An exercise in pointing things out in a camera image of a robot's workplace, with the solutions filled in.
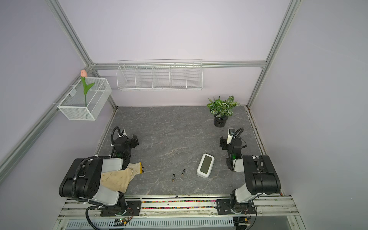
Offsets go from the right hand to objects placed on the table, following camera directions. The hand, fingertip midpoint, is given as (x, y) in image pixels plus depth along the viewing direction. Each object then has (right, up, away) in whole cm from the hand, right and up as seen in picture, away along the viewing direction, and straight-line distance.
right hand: (229, 135), depth 94 cm
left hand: (-67, -1, -2) cm, 67 cm away
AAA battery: (-36, -24, -11) cm, 44 cm away
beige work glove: (-68, -25, -11) cm, 74 cm away
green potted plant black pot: (-6, +17, -7) cm, 19 cm away
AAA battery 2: (-30, -21, -9) cm, 38 cm away
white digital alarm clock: (-17, -17, -9) cm, 26 cm away
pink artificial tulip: (-87, +29, -10) cm, 93 cm away
